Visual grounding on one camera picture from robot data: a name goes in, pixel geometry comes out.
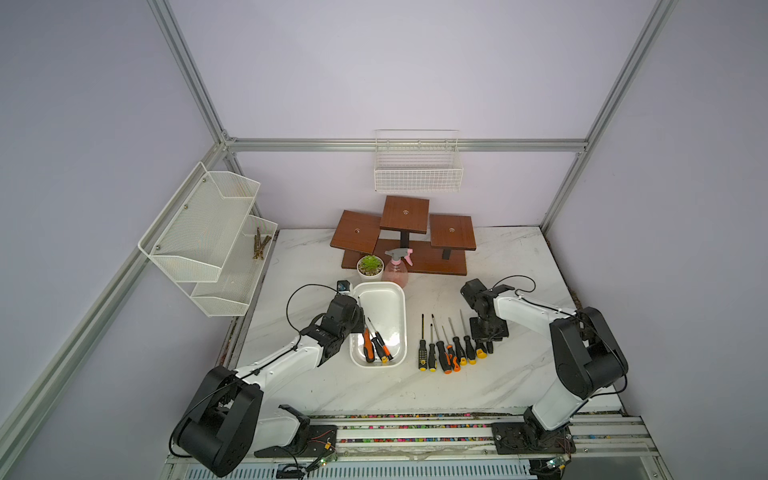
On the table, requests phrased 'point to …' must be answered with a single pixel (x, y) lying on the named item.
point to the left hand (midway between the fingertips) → (355, 314)
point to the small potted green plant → (370, 268)
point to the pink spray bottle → (396, 270)
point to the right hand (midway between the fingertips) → (490, 341)
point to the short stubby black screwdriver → (481, 350)
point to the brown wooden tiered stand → (439, 243)
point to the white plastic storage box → (384, 303)
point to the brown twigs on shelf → (258, 244)
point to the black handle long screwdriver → (470, 352)
